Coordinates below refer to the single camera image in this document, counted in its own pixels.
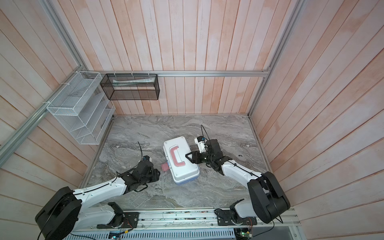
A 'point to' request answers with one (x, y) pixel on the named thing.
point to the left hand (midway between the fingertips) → (157, 176)
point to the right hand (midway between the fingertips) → (189, 155)
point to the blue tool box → (187, 181)
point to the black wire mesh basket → (131, 86)
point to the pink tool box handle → (173, 155)
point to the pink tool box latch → (165, 167)
